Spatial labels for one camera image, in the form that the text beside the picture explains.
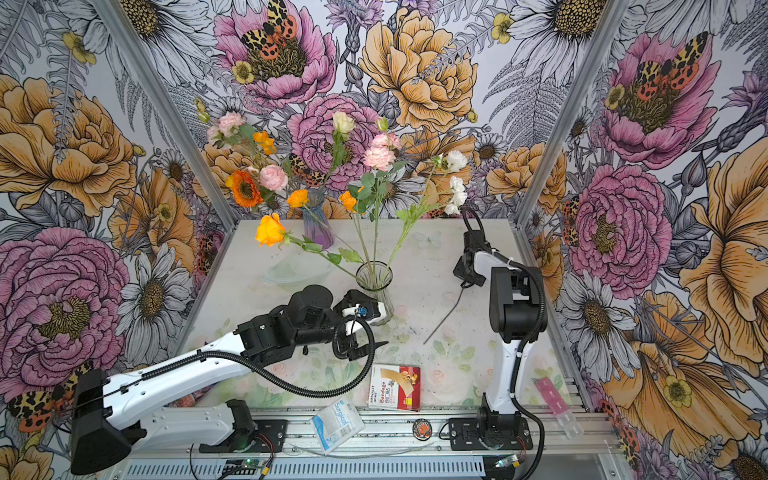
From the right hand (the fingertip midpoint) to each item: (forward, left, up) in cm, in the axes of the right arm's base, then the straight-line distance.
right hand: (466, 281), depth 104 cm
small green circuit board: (-50, +60, 0) cm, 78 cm away
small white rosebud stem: (-14, +9, 0) cm, 17 cm away
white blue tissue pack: (-42, +40, 0) cm, 58 cm away
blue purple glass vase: (+17, +50, +12) cm, 54 cm away
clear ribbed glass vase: (-9, +30, +16) cm, 36 cm away
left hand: (-26, +29, +22) cm, 45 cm away
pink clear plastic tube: (-40, -16, +1) cm, 43 cm away
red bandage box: (-35, +25, +4) cm, 43 cm away
